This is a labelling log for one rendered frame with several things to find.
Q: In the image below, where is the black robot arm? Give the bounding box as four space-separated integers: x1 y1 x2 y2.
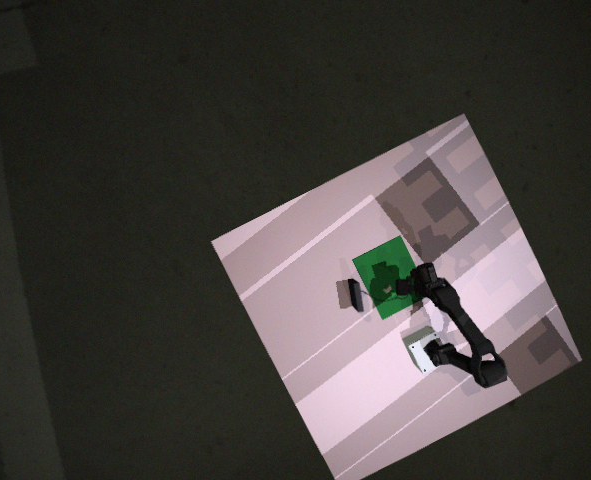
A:
410 263 508 388

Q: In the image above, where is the black square panel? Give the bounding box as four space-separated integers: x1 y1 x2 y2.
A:
348 279 364 313

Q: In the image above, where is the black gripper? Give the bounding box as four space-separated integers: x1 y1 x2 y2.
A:
395 279 425 297

